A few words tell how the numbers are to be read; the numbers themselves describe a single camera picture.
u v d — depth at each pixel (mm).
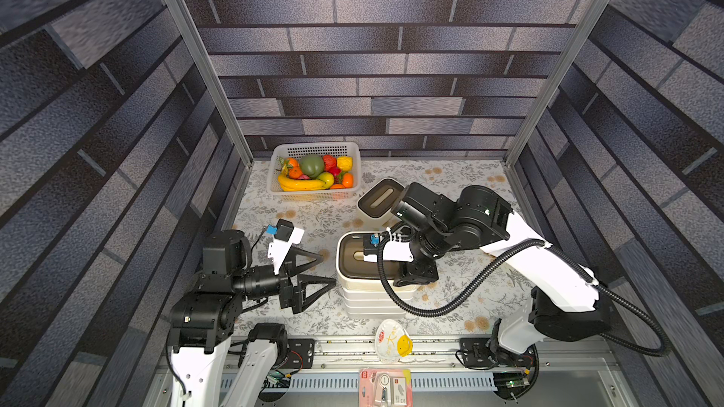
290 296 469
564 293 396
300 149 1136
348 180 1063
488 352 669
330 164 1106
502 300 833
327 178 1031
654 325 364
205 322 380
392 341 682
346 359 738
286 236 485
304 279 464
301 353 739
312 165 1059
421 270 487
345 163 1110
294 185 984
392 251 493
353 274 559
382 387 670
